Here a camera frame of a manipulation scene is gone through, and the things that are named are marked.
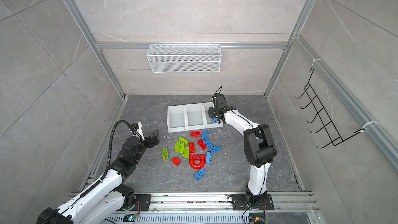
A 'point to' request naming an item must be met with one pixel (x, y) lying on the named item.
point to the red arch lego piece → (200, 157)
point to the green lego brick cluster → (180, 147)
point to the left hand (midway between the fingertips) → (150, 128)
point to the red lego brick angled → (202, 144)
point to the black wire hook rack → (334, 136)
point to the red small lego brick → (176, 161)
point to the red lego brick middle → (192, 148)
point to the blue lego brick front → (199, 174)
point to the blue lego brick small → (209, 157)
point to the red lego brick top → (195, 134)
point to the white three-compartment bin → (190, 116)
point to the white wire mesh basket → (183, 58)
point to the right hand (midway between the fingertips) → (213, 109)
